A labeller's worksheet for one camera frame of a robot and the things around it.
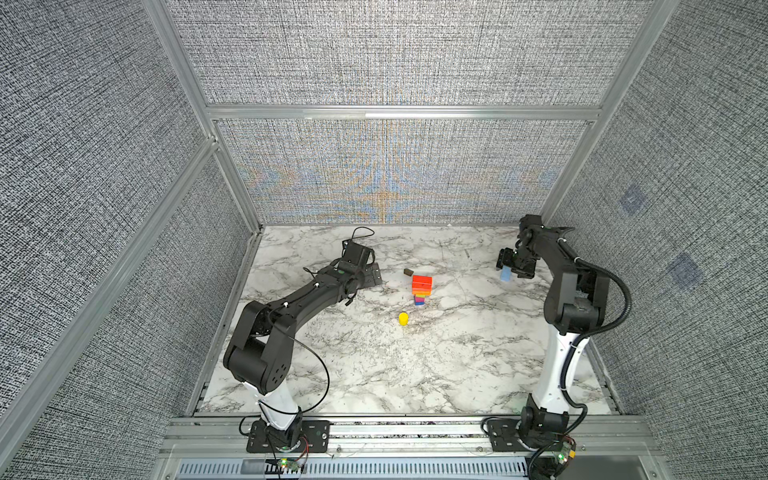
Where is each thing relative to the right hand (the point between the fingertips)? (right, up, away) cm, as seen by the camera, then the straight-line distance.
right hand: (510, 268), depth 102 cm
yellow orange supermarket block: (-32, -8, -8) cm, 34 cm away
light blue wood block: (-1, -2, +2) cm, 3 cm away
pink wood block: (-32, -10, -6) cm, 33 cm away
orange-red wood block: (-32, -7, -9) cm, 34 cm away
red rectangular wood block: (-32, -4, -12) cm, 34 cm away
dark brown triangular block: (-35, -2, +4) cm, 35 cm away
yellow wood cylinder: (-37, -15, -10) cm, 41 cm away
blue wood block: (-31, -11, -5) cm, 34 cm away
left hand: (-49, -2, -9) cm, 50 cm away
